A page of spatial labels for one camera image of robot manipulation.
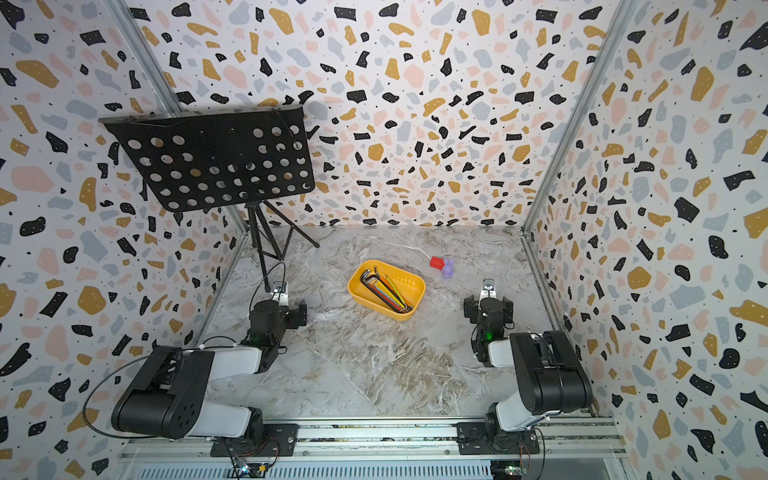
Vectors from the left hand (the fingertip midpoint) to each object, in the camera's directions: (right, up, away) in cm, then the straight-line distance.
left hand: (289, 300), depth 92 cm
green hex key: (+33, +2, +10) cm, 34 cm away
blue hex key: (+31, -1, +8) cm, 32 cm away
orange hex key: (+32, +1, +10) cm, 34 cm away
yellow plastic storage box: (+38, +3, +11) cm, 40 cm away
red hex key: (+34, -3, +6) cm, 34 cm away
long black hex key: (+22, +5, +11) cm, 25 cm away
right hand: (+63, +1, +1) cm, 63 cm away
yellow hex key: (+28, +3, +11) cm, 31 cm away
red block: (+47, +11, +17) cm, 52 cm away
